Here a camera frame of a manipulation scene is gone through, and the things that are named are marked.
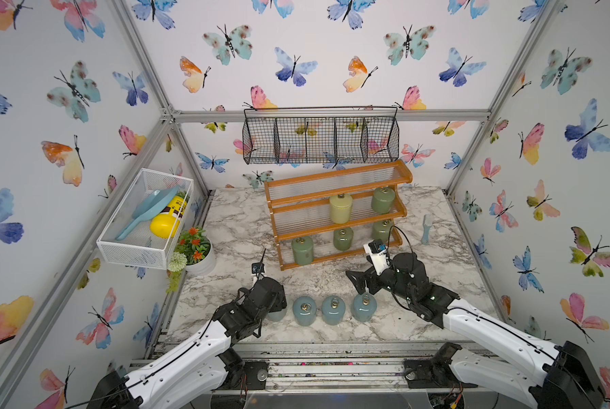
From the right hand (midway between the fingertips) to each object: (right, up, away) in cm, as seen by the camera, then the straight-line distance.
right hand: (360, 262), depth 78 cm
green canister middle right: (+10, +20, +12) cm, 25 cm away
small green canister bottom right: (+11, +9, +20) cm, 25 cm away
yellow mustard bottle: (-54, +12, -8) cm, 56 cm away
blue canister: (-26, -18, +5) cm, 32 cm away
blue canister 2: (-17, -14, +1) cm, 22 cm away
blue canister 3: (-8, -14, +1) cm, 17 cm away
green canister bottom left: (-18, +2, +13) cm, 22 cm away
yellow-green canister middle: (-5, +17, +8) cm, 19 cm away
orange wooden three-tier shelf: (-8, +14, +13) cm, 21 cm away
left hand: (-25, -10, +5) cm, 28 cm away
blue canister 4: (+1, -14, +1) cm, 14 cm away
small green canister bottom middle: (-4, +6, +17) cm, 19 cm away
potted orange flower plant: (-54, +3, +7) cm, 55 cm away
